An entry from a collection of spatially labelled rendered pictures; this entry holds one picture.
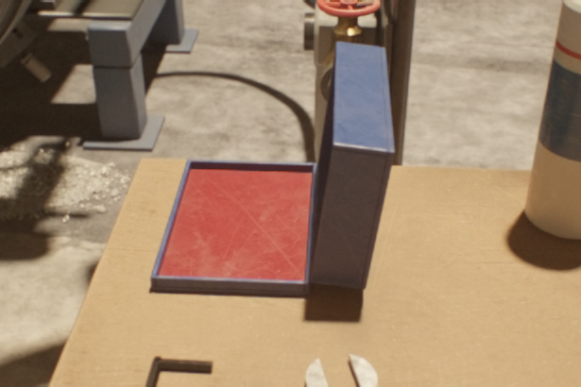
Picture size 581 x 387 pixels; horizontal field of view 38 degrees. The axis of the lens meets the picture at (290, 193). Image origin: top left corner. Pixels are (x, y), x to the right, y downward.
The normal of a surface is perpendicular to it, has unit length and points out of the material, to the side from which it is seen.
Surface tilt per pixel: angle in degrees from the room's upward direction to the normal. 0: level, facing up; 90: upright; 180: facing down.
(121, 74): 90
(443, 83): 0
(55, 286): 0
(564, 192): 90
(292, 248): 0
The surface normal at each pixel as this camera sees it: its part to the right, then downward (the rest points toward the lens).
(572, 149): -0.51, 0.47
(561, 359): 0.00, -0.84
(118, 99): -0.06, 0.55
